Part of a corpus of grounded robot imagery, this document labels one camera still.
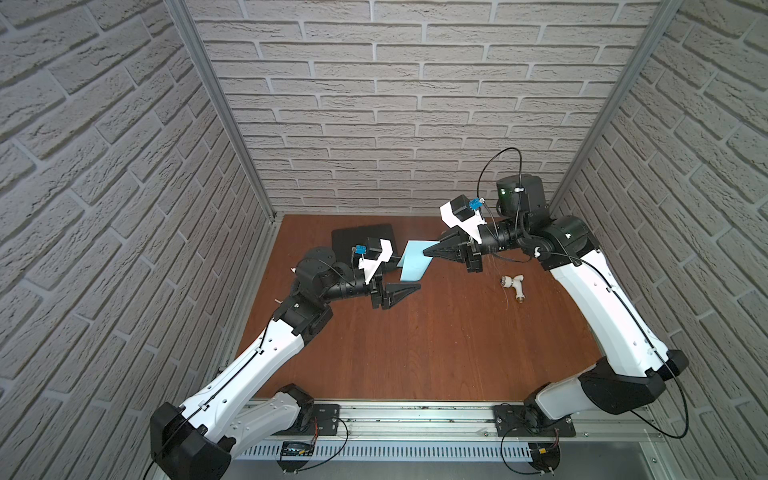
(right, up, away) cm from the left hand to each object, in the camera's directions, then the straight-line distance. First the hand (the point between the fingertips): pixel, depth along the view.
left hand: (407, 263), depth 61 cm
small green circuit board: (-27, -47, +11) cm, 56 cm away
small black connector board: (+34, -48, +10) cm, 60 cm away
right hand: (+4, +3, -4) cm, 7 cm away
